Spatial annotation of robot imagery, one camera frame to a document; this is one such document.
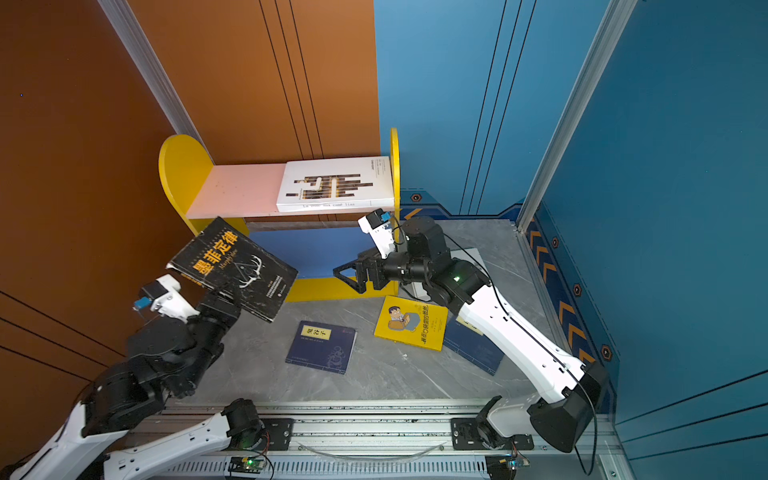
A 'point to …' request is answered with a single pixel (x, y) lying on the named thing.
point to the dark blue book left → (323, 346)
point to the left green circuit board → (248, 465)
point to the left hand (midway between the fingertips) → (239, 277)
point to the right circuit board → (504, 467)
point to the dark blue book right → (472, 345)
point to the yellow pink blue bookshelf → (314, 245)
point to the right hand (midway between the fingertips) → (346, 265)
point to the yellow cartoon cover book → (412, 322)
